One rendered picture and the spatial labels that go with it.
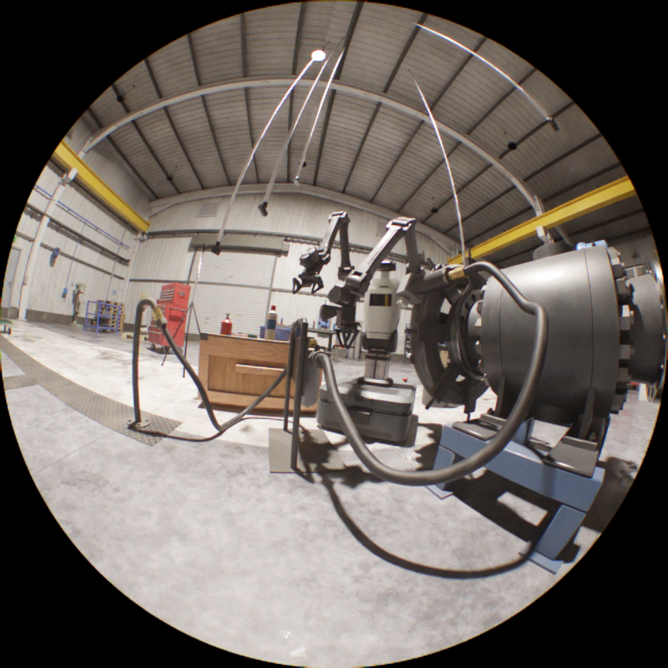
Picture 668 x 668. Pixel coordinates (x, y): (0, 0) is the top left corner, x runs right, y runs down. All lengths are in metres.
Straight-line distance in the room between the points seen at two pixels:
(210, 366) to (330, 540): 1.16
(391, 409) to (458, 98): 8.47
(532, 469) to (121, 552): 0.93
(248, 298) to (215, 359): 8.18
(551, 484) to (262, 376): 1.42
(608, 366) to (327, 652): 0.81
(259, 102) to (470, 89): 6.86
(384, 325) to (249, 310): 8.37
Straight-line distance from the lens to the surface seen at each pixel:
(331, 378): 0.58
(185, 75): 9.41
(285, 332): 2.04
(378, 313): 1.33
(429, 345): 0.96
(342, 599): 0.53
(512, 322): 0.76
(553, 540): 0.70
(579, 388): 0.75
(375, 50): 8.14
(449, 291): 1.05
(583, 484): 0.62
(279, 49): 8.48
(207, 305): 10.04
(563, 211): 9.46
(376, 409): 1.12
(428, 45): 8.03
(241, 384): 1.39
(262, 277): 9.62
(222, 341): 1.37
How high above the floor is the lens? 0.48
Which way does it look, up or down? 3 degrees up
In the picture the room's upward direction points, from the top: 6 degrees clockwise
